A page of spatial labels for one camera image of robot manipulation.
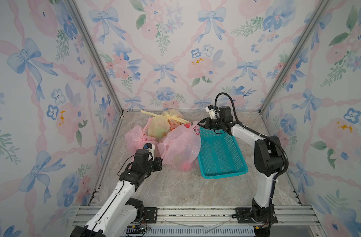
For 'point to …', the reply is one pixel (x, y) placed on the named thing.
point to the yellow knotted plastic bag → (160, 126)
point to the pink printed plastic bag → (181, 148)
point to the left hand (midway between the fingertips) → (163, 159)
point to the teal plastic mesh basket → (219, 155)
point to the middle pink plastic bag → (137, 137)
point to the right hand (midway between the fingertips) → (199, 122)
